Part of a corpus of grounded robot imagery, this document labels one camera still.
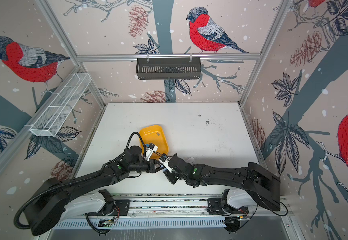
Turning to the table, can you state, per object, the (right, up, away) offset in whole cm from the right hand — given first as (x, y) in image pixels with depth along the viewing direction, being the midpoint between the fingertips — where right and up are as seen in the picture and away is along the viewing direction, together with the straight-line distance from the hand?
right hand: (164, 172), depth 79 cm
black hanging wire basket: (+1, +66, +27) cm, 71 cm away
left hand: (0, +4, -4) cm, 6 cm away
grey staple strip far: (-6, +18, +24) cm, 30 cm away
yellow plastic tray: (-9, +18, +22) cm, 30 cm away
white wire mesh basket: (-55, +28, -8) cm, 63 cm away
